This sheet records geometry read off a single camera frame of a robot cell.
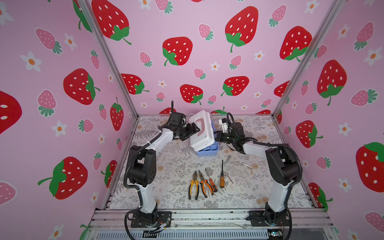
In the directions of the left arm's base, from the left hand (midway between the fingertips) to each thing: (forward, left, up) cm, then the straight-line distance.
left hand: (196, 131), depth 92 cm
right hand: (-2, -7, -1) cm, 8 cm away
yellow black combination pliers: (-30, -1, -14) cm, 33 cm away
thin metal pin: (-22, -19, -15) cm, 32 cm away
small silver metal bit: (-16, -32, -15) cm, 39 cm away
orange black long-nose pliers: (-29, -4, -14) cm, 32 cm away
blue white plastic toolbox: (-9, -4, +1) cm, 10 cm away
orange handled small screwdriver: (-29, -10, -14) cm, 34 cm away
